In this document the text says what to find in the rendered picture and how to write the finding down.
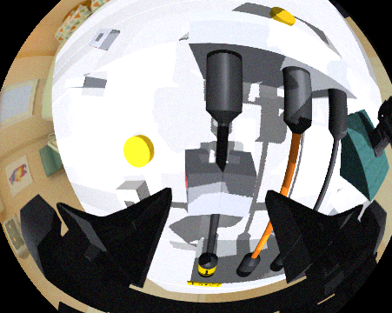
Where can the yellow disc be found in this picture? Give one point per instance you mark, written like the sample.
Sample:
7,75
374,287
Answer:
138,151
281,15

